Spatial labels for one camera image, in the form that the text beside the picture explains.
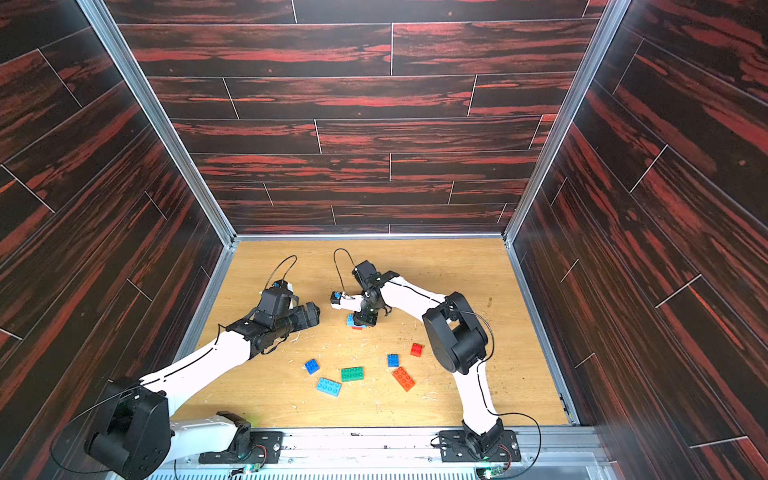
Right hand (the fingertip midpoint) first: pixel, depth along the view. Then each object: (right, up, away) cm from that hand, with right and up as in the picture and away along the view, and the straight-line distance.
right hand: (366, 312), depth 97 cm
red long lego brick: (+11, -17, -14) cm, 25 cm away
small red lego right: (+15, -10, -9) cm, 20 cm away
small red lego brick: (-3, -4, -4) cm, 7 cm away
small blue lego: (+8, -13, -11) cm, 19 cm away
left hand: (-16, +1, -9) cm, 19 cm away
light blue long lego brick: (-5, -2, -5) cm, 7 cm away
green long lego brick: (-3, -16, -13) cm, 21 cm away
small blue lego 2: (-15, -14, -11) cm, 24 cm away
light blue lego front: (-10, -18, -15) cm, 26 cm away
